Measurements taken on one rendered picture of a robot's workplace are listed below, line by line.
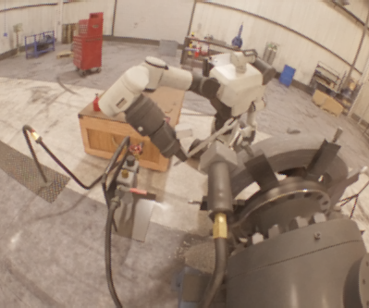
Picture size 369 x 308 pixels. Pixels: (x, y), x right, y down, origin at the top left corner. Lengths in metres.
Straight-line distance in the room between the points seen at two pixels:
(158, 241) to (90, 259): 0.48
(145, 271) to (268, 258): 0.84
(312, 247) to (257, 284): 0.18
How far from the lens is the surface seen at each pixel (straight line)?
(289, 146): 0.66
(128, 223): 1.32
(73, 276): 1.28
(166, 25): 9.22
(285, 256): 0.54
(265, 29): 9.08
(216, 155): 0.62
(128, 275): 1.21
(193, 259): 1.27
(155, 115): 0.45
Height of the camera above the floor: 1.19
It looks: 40 degrees down
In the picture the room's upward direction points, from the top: 14 degrees clockwise
